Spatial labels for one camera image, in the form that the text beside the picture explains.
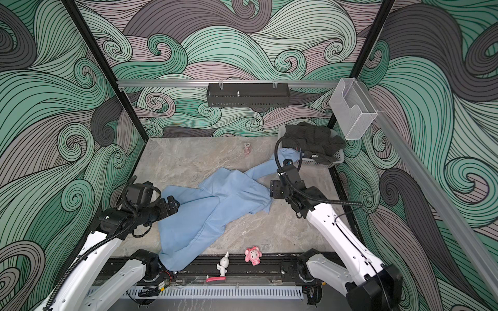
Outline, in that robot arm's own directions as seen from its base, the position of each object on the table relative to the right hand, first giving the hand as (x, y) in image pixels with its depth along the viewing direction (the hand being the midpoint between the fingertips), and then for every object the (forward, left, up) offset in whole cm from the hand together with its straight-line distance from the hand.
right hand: (280, 185), depth 78 cm
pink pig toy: (-23, +11, -14) cm, 29 cm away
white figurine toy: (-26, +22, -14) cm, 37 cm away
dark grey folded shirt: (+37, -25, -12) cm, 46 cm away
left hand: (-9, +43, -2) cm, 44 cm away
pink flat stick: (-32, +25, -12) cm, 42 cm away
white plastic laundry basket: (+17, -19, -6) cm, 26 cm away
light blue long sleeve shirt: (-5, +33, -13) cm, 36 cm away
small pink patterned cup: (+33, +14, -14) cm, 38 cm away
